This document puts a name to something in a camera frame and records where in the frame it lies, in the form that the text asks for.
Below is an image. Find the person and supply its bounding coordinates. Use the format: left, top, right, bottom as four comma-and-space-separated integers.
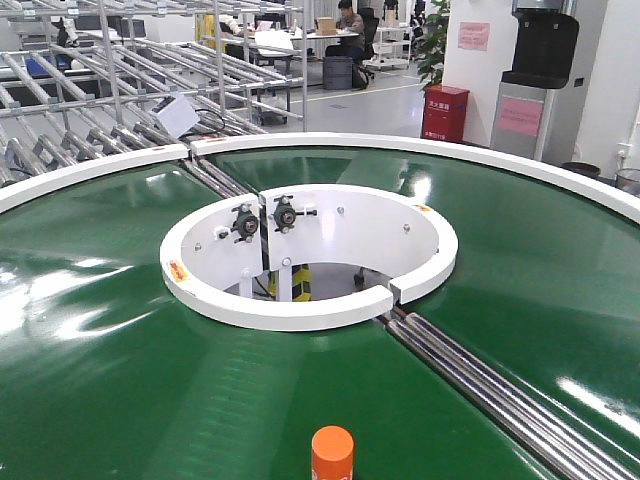
324, 0, 367, 64

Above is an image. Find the black cable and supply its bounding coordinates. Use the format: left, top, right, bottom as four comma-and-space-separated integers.
194, 108, 227, 135

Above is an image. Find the black bag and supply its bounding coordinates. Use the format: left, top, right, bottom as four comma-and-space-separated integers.
351, 64, 375, 91

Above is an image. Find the grey waste bin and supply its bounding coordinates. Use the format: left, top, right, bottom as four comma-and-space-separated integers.
322, 55, 354, 92

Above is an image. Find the round white conveyor green belt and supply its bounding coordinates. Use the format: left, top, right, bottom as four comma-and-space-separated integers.
0, 131, 640, 480

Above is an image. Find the pink paper notice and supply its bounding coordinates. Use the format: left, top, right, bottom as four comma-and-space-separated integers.
457, 20, 492, 53

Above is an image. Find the black office chair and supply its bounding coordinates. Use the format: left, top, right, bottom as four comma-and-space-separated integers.
357, 6, 382, 62

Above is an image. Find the black round bin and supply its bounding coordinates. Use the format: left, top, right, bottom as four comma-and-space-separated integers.
561, 160, 602, 180

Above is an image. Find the white control box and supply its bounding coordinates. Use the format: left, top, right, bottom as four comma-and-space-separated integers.
153, 91, 202, 140

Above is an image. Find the red cabinet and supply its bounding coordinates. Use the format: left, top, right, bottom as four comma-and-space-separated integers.
421, 84, 471, 144

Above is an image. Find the grey black water dispenser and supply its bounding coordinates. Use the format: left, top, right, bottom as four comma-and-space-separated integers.
489, 0, 581, 162

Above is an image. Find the orange cylinder capacitor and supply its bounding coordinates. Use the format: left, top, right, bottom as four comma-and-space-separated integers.
310, 425, 356, 480

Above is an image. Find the white desk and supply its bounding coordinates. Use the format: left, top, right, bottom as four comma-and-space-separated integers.
247, 28, 362, 71

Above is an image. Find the white cart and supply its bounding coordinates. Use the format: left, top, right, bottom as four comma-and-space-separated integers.
371, 26, 414, 72

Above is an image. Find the wire waste basket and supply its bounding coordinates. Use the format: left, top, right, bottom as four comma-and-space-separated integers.
614, 167, 640, 198

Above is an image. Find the tall leafy potted plant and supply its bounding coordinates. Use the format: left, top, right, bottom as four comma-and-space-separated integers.
413, 0, 452, 90

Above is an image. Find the steel roller rack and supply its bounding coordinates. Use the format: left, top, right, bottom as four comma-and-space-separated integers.
0, 0, 309, 189

